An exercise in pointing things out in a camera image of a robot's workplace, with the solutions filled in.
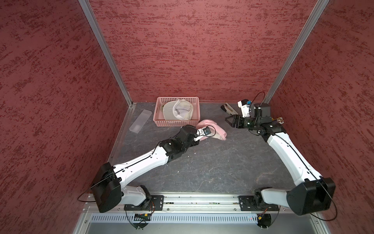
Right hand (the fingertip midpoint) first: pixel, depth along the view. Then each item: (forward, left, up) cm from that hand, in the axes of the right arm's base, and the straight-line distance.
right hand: (228, 121), depth 78 cm
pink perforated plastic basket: (+24, +47, -22) cm, 57 cm away
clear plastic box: (+19, +60, -22) cm, 67 cm away
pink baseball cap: (-6, +8, -1) cm, 10 cm away
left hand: (-3, +20, -3) cm, 21 cm away
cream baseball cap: (+26, +31, -18) cm, 45 cm away
